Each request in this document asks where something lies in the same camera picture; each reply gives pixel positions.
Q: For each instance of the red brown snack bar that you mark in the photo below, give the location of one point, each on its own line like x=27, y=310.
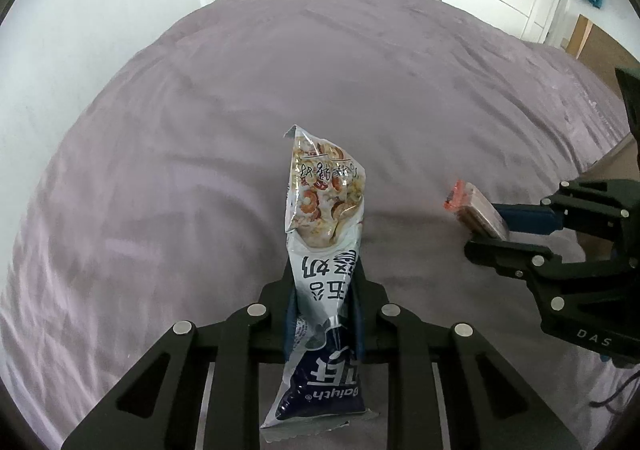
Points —
x=473, y=210

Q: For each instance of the grey purple bed cover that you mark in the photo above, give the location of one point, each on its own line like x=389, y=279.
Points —
x=165, y=201

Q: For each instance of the wooden headboard panel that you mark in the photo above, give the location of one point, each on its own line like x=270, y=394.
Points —
x=598, y=51

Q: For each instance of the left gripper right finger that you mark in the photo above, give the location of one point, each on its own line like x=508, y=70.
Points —
x=447, y=387

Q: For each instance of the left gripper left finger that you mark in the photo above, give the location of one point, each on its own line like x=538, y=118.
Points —
x=197, y=386

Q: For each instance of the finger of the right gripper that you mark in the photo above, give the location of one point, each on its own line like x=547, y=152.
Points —
x=587, y=206
x=534, y=264

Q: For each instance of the cereal yogurt snack bag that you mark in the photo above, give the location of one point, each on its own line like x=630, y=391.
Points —
x=320, y=386

